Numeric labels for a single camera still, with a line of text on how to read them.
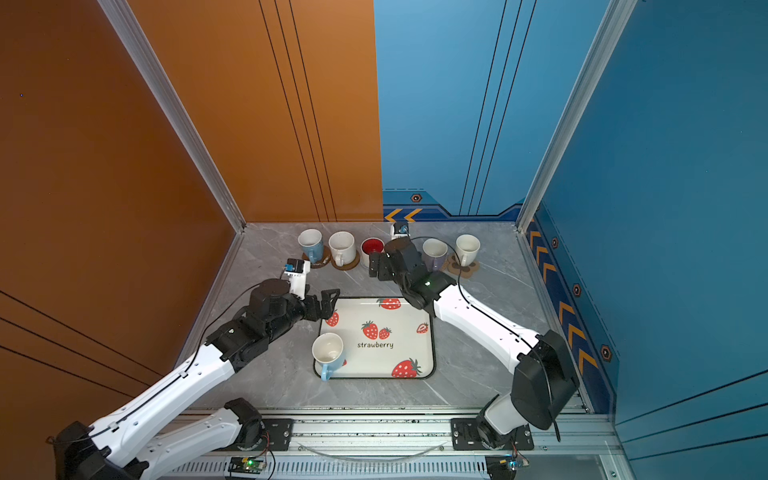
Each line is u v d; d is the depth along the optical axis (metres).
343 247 1.05
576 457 0.74
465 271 1.03
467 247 0.99
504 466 0.71
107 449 0.39
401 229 0.68
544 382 0.40
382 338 0.89
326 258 1.08
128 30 0.71
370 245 1.03
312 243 1.00
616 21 0.70
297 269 0.64
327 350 0.85
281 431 0.74
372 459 0.71
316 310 0.67
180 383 0.46
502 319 0.48
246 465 0.71
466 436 0.72
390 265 0.61
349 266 1.05
